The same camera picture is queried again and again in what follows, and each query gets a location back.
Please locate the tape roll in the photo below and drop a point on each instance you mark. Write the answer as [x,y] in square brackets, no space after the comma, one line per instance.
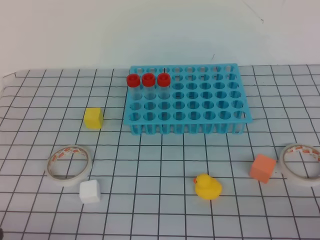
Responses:
[68,151]
[290,175]

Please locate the white foam cube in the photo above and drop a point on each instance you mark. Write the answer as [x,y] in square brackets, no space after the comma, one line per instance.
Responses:
[89,192]

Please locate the right tape roll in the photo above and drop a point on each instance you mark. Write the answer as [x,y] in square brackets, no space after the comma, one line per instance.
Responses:
[290,175]

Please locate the left tape roll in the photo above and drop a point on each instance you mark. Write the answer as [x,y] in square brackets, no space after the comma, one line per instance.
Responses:
[68,151]

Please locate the yellow foam cube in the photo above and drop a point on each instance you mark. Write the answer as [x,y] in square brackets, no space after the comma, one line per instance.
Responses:
[93,118]

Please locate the orange foam cube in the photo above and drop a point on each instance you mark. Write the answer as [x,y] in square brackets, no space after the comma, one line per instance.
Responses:
[262,168]

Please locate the blue tube rack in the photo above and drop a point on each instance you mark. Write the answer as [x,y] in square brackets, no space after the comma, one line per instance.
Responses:
[203,98]

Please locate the yellow rubber duck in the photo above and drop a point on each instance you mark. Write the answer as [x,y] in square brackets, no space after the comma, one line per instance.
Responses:
[207,187]

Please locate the white grid cloth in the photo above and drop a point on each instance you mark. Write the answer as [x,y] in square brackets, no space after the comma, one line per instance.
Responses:
[147,181]

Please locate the red capped tube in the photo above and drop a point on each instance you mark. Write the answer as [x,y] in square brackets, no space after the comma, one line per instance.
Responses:
[149,85]
[164,82]
[133,83]

